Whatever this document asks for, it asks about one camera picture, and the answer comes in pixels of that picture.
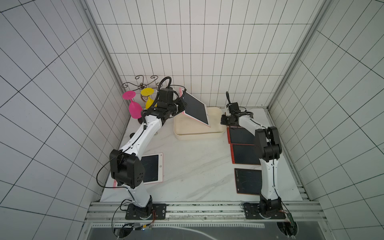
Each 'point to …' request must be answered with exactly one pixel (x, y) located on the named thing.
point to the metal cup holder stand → (141, 86)
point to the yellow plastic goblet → (148, 91)
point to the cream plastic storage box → (186, 129)
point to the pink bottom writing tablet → (196, 109)
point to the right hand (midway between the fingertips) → (225, 117)
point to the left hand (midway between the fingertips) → (187, 106)
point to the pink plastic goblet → (135, 109)
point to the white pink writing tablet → (153, 164)
